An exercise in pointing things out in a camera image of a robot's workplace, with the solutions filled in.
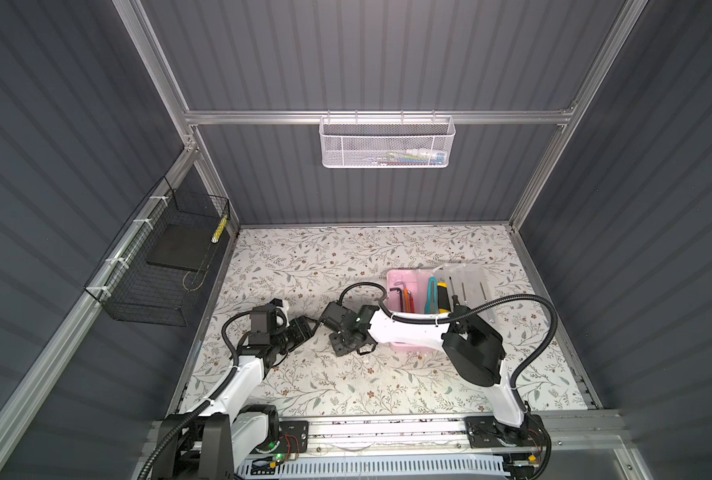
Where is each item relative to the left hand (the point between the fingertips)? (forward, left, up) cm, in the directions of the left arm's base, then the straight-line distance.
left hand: (312, 327), depth 87 cm
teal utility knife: (+4, -36, +3) cm, 36 cm away
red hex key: (+9, -32, -6) cm, 34 cm away
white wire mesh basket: (+74, -29, +17) cm, 81 cm away
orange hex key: (+11, -30, -5) cm, 33 cm away
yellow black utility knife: (+4, -39, +6) cm, 39 cm away
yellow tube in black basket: (+23, +24, +21) cm, 39 cm away
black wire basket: (+7, +36, +22) cm, 43 cm away
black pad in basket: (+12, +31, +24) cm, 41 cm away
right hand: (-4, -8, -5) cm, 11 cm away
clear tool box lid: (+8, -48, +7) cm, 49 cm away
